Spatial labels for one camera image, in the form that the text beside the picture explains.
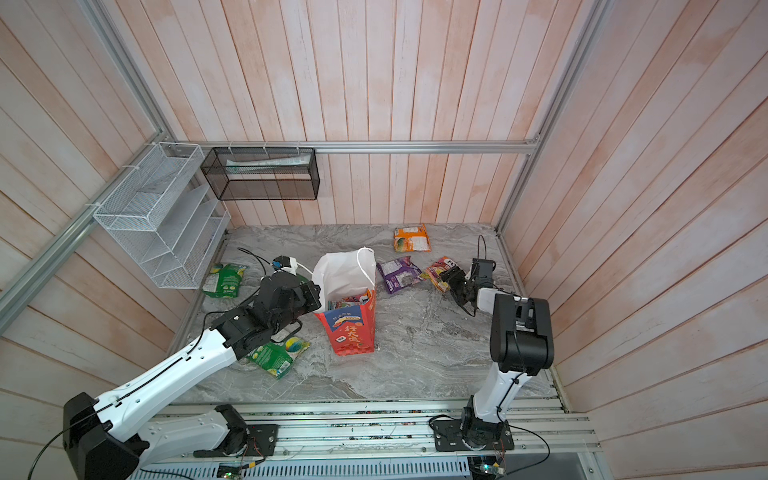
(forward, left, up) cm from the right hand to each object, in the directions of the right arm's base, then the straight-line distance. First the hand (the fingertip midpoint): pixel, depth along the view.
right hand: (445, 277), depth 100 cm
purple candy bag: (+3, +16, -2) cm, 16 cm away
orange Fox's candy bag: (-8, +27, -1) cm, 28 cm away
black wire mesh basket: (+30, +65, +21) cm, 75 cm away
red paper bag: (-9, +34, -1) cm, 35 cm away
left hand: (-19, +37, +18) cm, 45 cm away
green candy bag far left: (-3, +77, 0) cm, 77 cm away
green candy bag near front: (-29, +51, 0) cm, 59 cm away
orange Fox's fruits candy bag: (+2, +4, 0) cm, 4 cm away
